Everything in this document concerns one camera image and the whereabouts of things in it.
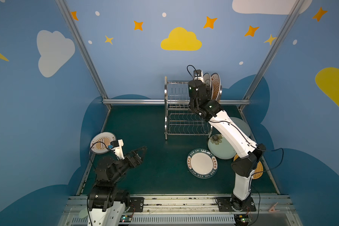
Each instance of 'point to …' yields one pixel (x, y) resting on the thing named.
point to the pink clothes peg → (272, 208)
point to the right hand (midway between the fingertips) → (207, 85)
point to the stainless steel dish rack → (180, 119)
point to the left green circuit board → (125, 218)
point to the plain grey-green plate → (241, 125)
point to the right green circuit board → (241, 219)
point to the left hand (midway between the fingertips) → (144, 150)
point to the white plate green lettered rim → (202, 163)
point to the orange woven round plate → (259, 168)
